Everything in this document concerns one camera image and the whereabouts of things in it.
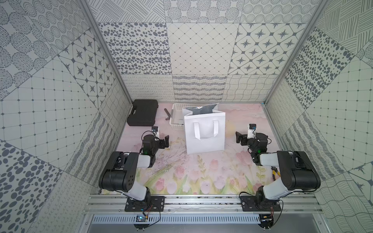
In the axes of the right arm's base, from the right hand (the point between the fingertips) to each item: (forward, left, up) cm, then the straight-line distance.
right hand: (243, 133), depth 95 cm
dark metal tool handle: (+21, +54, -4) cm, 58 cm away
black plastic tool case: (+18, +72, 0) cm, 74 cm away
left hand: (-2, +55, +1) cm, 55 cm away
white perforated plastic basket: (+11, +46, -1) cm, 47 cm away
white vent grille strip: (-47, +40, -6) cm, 62 cm away
